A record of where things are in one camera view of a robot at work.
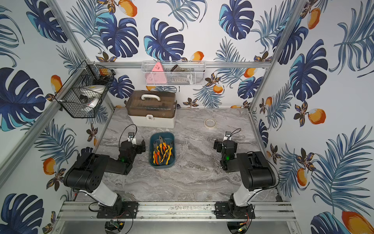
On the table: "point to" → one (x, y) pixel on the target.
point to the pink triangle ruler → (156, 76)
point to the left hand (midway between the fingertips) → (135, 138)
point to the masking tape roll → (210, 123)
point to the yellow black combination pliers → (170, 144)
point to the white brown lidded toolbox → (151, 108)
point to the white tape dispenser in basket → (90, 94)
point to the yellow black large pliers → (162, 144)
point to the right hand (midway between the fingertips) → (225, 139)
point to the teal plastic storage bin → (168, 137)
